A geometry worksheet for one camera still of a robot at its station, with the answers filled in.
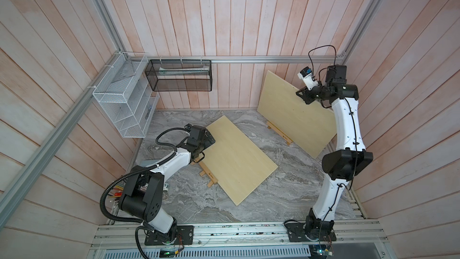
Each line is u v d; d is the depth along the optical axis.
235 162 0.93
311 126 0.82
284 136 1.01
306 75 0.71
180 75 1.04
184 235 0.73
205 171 0.89
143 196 0.44
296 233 0.73
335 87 0.58
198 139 0.70
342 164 0.52
